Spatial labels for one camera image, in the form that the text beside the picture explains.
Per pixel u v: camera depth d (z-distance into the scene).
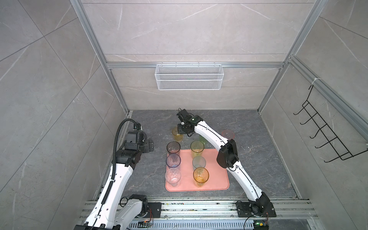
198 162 0.86
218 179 0.83
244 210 0.73
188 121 0.74
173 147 0.83
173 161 0.84
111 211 0.39
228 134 1.10
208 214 0.73
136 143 0.55
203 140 0.71
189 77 1.01
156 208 0.73
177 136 0.99
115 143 0.49
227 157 0.63
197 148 0.85
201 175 0.78
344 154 0.58
